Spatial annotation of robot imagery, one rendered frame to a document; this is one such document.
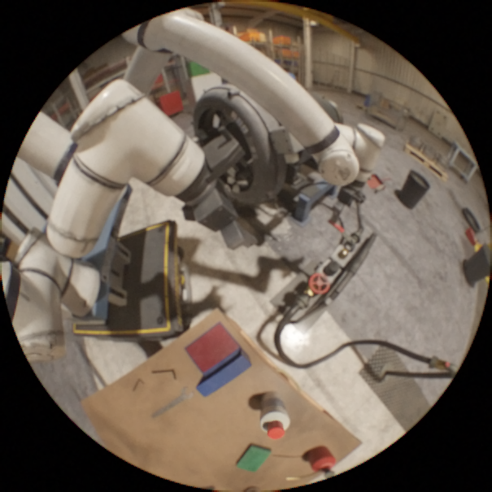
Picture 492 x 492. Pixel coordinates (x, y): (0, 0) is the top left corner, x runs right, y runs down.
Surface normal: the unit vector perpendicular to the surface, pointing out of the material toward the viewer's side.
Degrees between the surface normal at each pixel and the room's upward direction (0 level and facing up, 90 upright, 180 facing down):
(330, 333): 0
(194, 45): 92
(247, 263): 0
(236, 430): 0
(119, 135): 89
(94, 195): 91
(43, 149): 86
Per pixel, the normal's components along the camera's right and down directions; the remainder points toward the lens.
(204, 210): -0.42, -0.25
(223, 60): -0.30, 0.84
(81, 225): 0.60, 0.66
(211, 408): -0.10, -0.52
